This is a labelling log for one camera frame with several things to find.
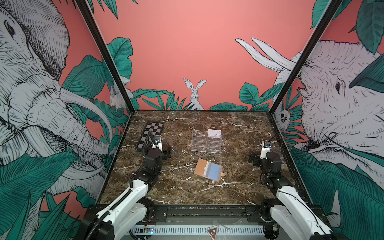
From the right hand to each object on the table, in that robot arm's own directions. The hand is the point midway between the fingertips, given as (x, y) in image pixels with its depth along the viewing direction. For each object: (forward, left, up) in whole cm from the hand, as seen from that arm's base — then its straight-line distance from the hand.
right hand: (258, 149), depth 84 cm
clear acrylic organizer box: (+13, +32, -14) cm, 38 cm away
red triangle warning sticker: (-38, +28, -12) cm, 49 cm away
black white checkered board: (+21, +64, -9) cm, 68 cm away
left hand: (+2, +56, +5) cm, 56 cm away
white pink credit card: (+14, +23, -4) cm, 27 cm away
